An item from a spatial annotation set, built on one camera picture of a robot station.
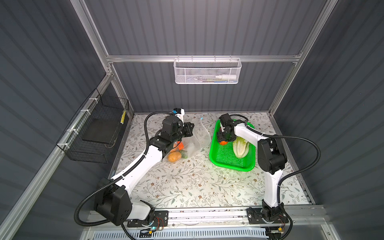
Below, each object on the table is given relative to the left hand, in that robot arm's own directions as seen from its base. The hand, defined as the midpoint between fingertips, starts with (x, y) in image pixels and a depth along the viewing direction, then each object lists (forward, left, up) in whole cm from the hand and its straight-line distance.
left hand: (195, 124), depth 78 cm
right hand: (+6, -21, -23) cm, 32 cm away
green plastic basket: (-5, -18, -27) cm, 33 cm away
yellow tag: (+9, +40, -2) cm, 41 cm away
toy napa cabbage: (-4, -28, -19) cm, 34 cm away
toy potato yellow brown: (-6, +13, -21) cm, 26 cm away
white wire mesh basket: (+64, -14, -5) cm, 65 cm away
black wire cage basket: (-13, +53, +1) cm, 55 cm away
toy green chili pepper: (-4, +7, -24) cm, 25 cm away
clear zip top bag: (-3, +4, -16) cm, 17 cm away
